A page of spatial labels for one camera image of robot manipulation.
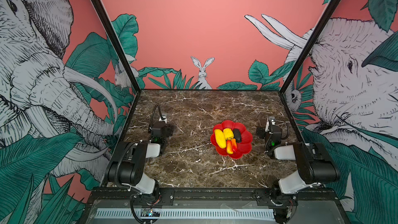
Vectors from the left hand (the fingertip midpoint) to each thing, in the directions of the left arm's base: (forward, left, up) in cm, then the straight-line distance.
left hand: (161, 121), depth 94 cm
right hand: (-4, -66, 0) cm, 66 cm away
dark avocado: (-10, -47, -4) cm, 48 cm away
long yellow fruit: (-12, -36, -3) cm, 38 cm away
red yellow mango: (-17, -40, -3) cm, 44 cm away
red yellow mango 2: (-16, -43, -4) cm, 47 cm away
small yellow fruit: (-9, -41, -2) cm, 42 cm away
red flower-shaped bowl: (-17, -50, -6) cm, 53 cm away
